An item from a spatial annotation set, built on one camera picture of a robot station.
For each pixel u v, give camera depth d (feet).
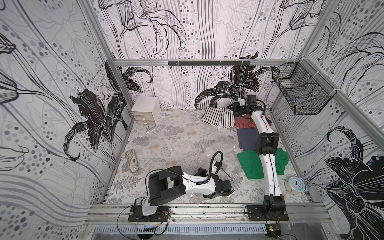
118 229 2.22
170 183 1.62
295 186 2.53
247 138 3.42
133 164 2.83
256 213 2.36
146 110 3.45
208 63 2.97
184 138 3.37
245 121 3.53
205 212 2.45
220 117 3.66
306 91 2.94
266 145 2.35
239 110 3.25
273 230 2.30
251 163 2.90
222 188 2.12
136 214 2.39
